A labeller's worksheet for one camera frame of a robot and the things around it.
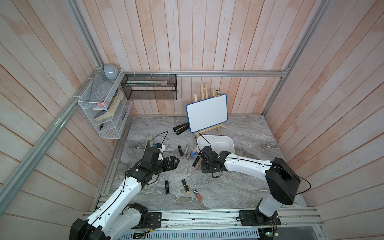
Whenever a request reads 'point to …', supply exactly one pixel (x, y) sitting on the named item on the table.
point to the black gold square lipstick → (185, 185)
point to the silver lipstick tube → (186, 149)
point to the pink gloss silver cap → (198, 196)
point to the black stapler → (179, 128)
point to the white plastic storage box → (218, 143)
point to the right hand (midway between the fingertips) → (203, 167)
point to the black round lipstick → (167, 187)
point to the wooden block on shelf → (104, 114)
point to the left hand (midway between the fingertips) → (173, 164)
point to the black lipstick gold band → (196, 161)
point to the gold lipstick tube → (189, 154)
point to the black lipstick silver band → (180, 150)
